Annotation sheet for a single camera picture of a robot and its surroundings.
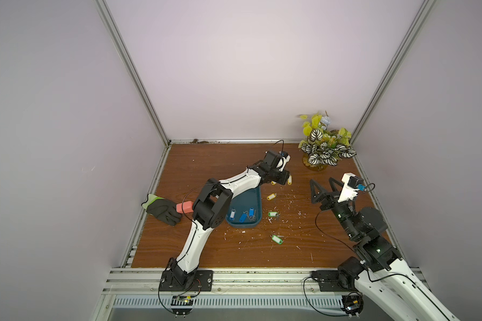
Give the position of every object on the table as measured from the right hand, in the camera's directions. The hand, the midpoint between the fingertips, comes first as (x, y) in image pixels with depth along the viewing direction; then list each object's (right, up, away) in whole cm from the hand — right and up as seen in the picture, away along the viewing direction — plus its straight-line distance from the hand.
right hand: (323, 177), depth 65 cm
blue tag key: (-33, -21, +24) cm, 46 cm away
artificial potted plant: (+8, +11, +22) cm, 26 cm away
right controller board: (+12, -46, +4) cm, 48 cm away
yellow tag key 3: (-13, -12, +32) cm, 37 cm away
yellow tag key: (-14, -4, +20) cm, 25 cm away
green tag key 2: (-13, -28, +18) cm, 36 cm away
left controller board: (-50, -48, +7) cm, 70 cm away
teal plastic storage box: (-24, -12, +25) cm, 36 cm away
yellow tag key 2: (-5, -5, +30) cm, 30 cm away
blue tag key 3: (-24, -21, +25) cm, 40 cm away
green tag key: (-14, -20, +25) cm, 35 cm away
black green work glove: (-66, -18, +27) cm, 73 cm away
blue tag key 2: (-28, -21, +24) cm, 42 cm away
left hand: (-4, -2, +28) cm, 28 cm away
